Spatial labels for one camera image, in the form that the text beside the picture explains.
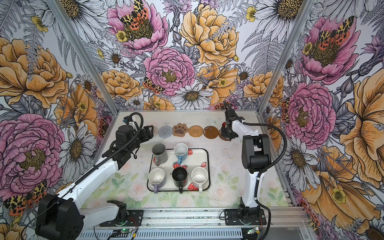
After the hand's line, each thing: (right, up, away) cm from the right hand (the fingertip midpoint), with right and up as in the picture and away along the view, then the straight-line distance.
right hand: (227, 138), depth 100 cm
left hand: (-47, +5, -16) cm, 50 cm away
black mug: (-30, -20, -14) cm, 39 cm away
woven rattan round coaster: (-21, +5, +9) cm, 23 cm away
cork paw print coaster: (-32, +5, +9) cm, 34 cm away
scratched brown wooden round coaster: (-10, +4, +9) cm, 14 cm away
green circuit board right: (+7, -40, -28) cm, 50 cm away
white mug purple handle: (-43, -20, -14) cm, 50 cm away
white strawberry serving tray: (-26, -14, -18) cm, 35 cm away
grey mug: (-41, -8, -13) cm, 44 cm away
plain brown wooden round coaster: (-3, 0, +6) cm, 7 cm away
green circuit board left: (-54, -40, -28) cm, 73 cm away
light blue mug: (-30, -7, -5) cm, 31 cm away
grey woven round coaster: (-43, +4, +9) cm, 44 cm away
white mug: (-18, -20, -13) cm, 30 cm away
